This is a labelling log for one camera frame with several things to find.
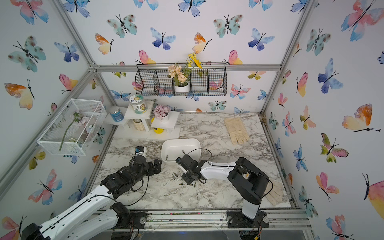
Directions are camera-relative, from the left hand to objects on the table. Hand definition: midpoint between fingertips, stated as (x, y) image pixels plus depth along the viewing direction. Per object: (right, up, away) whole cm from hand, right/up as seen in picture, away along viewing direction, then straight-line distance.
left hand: (156, 161), depth 80 cm
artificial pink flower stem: (-37, +23, -6) cm, 44 cm away
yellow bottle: (-6, +16, +23) cm, 29 cm away
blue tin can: (-27, +26, +10) cm, 39 cm away
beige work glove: (+50, +16, +30) cm, 61 cm away
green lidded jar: (-11, +31, +4) cm, 33 cm away
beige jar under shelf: (-18, +20, +23) cm, 36 cm away
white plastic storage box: (+5, +4, +20) cm, 21 cm away
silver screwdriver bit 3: (+13, -14, +5) cm, 20 cm away
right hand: (+16, -9, +8) cm, 20 cm away
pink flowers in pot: (+1, +27, +6) cm, 28 cm away
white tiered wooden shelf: (-15, +19, +24) cm, 34 cm away
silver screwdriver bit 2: (+10, -10, +8) cm, 16 cm away
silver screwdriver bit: (+13, +2, +18) cm, 22 cm away
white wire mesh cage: (-39, +17, -6) cm, 43 cm away
